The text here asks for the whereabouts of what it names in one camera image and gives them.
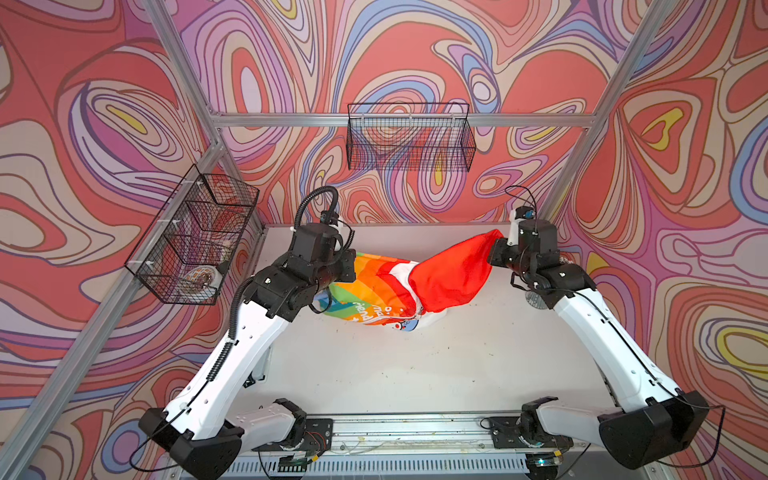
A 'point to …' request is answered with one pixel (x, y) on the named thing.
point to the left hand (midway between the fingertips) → (355, 256)
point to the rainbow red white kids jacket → (412, 295)
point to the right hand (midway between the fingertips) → (494, 250)
